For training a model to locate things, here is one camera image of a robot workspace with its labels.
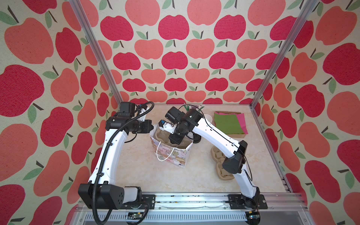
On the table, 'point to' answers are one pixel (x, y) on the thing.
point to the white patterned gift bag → (175, 155)
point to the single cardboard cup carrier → (163, 137)
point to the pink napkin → (241, 117)
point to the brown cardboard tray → (233, 136)
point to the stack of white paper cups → (208, 117)
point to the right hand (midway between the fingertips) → (176, 138)
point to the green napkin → (228, 123)
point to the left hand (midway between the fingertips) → (154, 127)
